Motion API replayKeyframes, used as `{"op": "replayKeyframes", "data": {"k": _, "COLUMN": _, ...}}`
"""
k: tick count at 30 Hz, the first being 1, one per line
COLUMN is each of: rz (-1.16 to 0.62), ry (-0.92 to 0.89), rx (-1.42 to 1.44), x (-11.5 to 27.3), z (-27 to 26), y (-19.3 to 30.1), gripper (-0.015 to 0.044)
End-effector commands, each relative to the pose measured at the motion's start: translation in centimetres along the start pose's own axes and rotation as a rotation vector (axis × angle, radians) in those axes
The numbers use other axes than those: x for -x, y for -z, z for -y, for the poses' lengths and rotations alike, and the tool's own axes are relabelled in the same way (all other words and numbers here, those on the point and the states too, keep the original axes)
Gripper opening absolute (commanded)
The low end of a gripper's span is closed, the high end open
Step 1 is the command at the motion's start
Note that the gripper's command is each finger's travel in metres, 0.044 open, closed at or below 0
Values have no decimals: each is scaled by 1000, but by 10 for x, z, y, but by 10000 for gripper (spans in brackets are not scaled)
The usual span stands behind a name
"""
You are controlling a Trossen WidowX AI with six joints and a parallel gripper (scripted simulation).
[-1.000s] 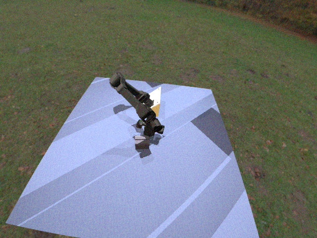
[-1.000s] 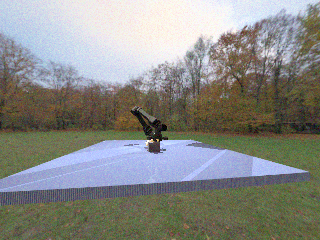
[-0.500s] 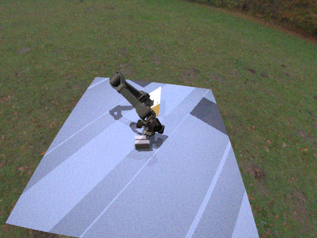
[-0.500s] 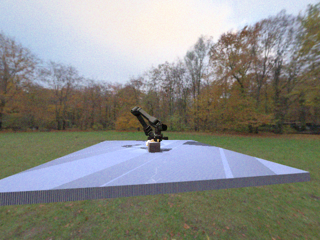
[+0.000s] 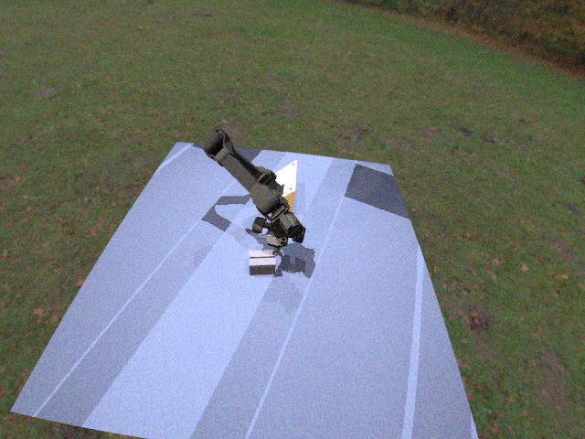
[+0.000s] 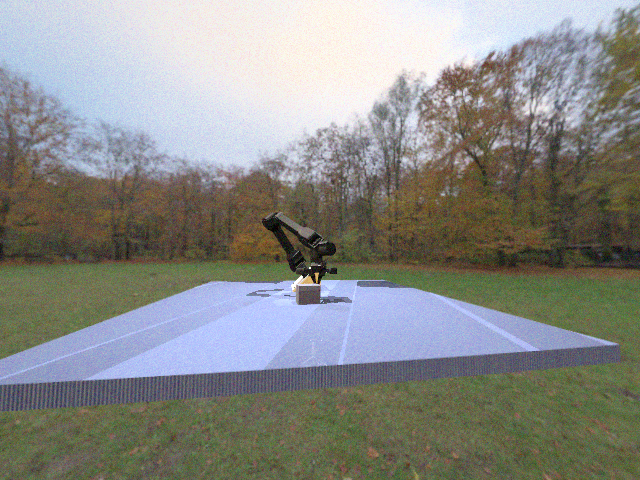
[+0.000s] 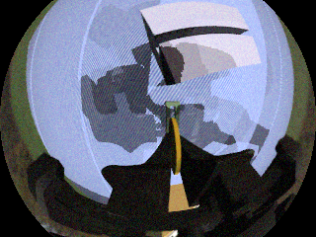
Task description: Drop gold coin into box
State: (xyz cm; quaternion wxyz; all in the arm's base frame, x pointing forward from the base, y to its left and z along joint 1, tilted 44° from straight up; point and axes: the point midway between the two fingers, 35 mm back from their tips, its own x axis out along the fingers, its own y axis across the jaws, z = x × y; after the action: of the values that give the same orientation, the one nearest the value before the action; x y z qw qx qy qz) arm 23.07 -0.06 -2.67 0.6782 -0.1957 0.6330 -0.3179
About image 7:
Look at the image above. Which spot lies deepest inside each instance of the thin gold coin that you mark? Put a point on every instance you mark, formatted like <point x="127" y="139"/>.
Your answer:
<point x="176" y="150"/>

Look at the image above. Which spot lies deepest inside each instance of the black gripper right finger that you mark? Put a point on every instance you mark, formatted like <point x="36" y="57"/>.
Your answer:
<point x="199" y="168"/>

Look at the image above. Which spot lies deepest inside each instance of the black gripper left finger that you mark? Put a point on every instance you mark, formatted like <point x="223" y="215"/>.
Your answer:
<point x="154" y="174"/>

